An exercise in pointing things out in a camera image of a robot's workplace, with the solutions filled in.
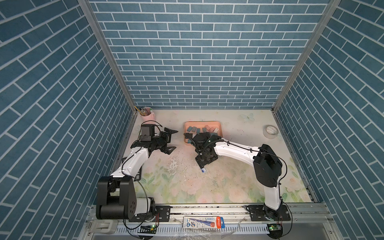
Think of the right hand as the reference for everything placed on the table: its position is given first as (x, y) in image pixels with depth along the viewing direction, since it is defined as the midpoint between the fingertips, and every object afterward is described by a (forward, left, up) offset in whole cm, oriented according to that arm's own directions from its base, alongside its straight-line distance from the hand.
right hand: (204, 162), depth 87 cm
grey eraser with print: (+27, +2, -4) cm, 27 cm away
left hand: (+8, +14, +13) cm, 21 cm away
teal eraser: (+27, +6, -4) cm, 28 cm away
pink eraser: (+29, 0, -3) cm, 29 cm away
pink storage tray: (+32, +5, -3) cm, 32 cm away
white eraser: (+27, -7, -3) cm, 29 cm away
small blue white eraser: (-3, 0, -4) cm, 5 cm away
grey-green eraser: (+27, +10, -4) cm, 29 cm away
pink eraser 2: (+28, -4, -3) cm, 28 cm away
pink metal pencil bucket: (+28, +42, +8) cm, 51 cm away
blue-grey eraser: (+27, +13, -3) cm, 30 cm away
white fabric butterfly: (+42, -31, -5) cm, 52 cm away
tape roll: (+30, -47, -4) cm, 56 cm away
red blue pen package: (-29, -1, -3) cm, 29 cm away
